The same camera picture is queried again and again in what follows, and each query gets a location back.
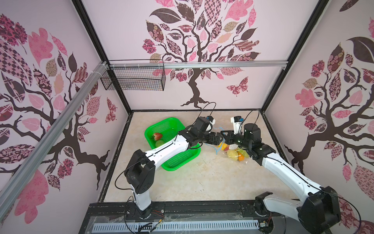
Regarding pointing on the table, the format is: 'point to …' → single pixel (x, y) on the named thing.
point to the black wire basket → (134, 75)
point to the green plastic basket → (169, 127)
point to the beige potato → (233, 154)
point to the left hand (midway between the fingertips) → (217, 139)
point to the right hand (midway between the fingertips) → (222, 130)
